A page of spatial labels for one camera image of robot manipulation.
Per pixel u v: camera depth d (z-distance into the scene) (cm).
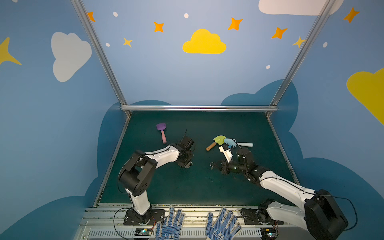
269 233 71
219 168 76
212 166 81
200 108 112
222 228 72
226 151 75
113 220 69
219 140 105
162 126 111
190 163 93
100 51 84
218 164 77
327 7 69
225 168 72
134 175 47
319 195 44
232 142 104
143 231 71
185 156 76
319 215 41
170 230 71
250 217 74
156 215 75
